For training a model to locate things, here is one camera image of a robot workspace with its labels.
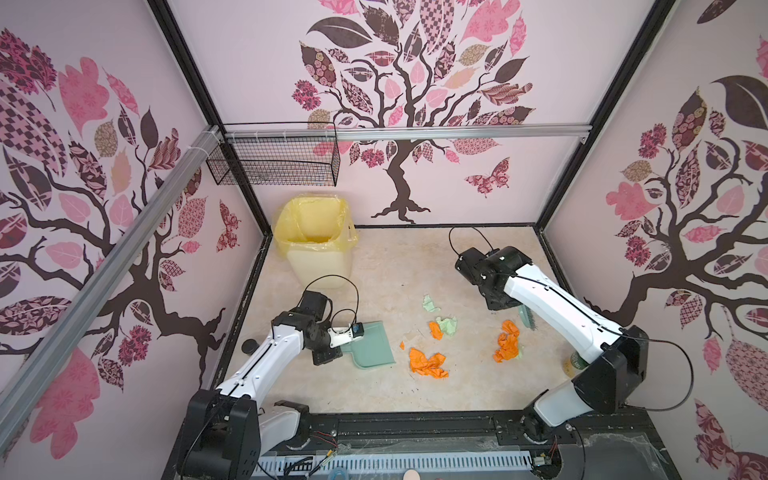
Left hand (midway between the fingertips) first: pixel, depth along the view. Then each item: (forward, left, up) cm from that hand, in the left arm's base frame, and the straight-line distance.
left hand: (333, 349), depth 84 cm
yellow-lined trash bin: (+38, +10, +8) cm, 40 cm away
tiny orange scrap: (+3, -20, -4) cm, 21 cm away
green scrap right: (+9, -35, -3) cm, 36 cm away
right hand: (+8, -49, +16) cm, 52 cm away
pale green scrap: (+17, -29, -4) cm, 34 cm away
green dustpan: (+1, -11, -3) cm, 12 cm away
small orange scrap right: (+7, -31, -2) cm, 31 cm away
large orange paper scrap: (-4, -29, -2) cm, 29 cm away
